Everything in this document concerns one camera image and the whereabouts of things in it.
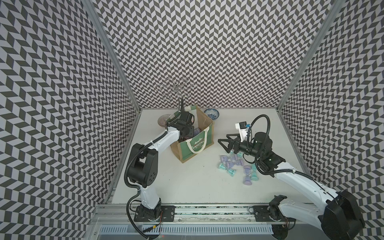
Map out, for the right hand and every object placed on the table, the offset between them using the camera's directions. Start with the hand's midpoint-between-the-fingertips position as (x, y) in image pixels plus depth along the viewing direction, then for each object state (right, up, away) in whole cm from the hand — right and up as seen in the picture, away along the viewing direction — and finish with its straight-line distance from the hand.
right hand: (222, 141), depth 74 cm
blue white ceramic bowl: (-1, +16, +38) cm, 41 cm away
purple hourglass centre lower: (+6, -16, +13) cm, 21 cm away
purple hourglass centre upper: (+4, -13, +15) cm, 20 cm away
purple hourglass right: (+15, -23, +8) cm, 28 cm away
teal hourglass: (+7, -19, +10) cm, 22 cm away
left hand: (-19, +4, +19) cm, 27 cm away
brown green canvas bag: (-10, +1, +8) cm, 13 cm away
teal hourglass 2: (+19, -21, +9) cm, 30 cm away
